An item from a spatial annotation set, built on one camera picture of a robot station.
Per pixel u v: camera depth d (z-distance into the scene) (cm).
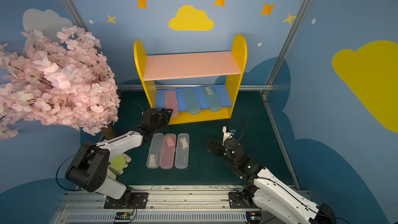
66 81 40
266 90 122
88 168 44
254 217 73
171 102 96
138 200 74
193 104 96
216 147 68
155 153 88
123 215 72
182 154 89
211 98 99
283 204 46
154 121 72
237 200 75
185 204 74
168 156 90
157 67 77
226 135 69
